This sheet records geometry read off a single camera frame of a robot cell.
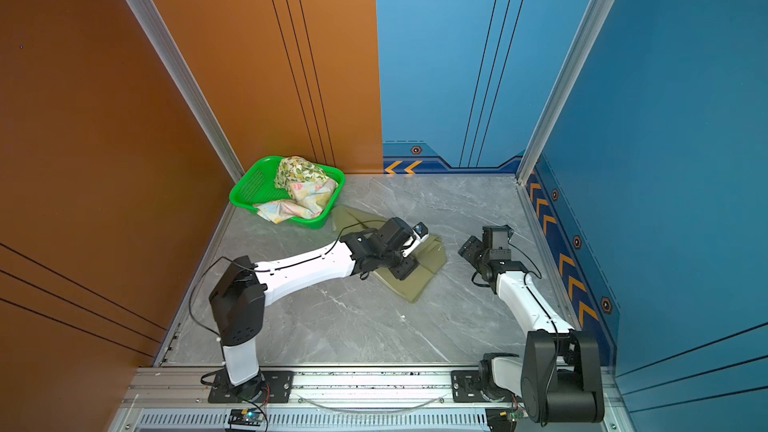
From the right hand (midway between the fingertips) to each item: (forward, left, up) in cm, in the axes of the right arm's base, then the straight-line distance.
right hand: (468, 250), depth 89 cm
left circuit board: (-40, +58, -9) cm, 71 cm away
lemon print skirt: (+28, +56, +8) cm, 63 cm away
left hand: (-4, +17, +4) cm, 18 cm away
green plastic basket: (+31, +75, -3) cm, 81 cm away
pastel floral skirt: (+19, +52, +3) cm, 55 cm away
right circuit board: (-41, -4, -11) cm, 42 cm away
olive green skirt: (+2, +11, -6) cm, 13 cm away
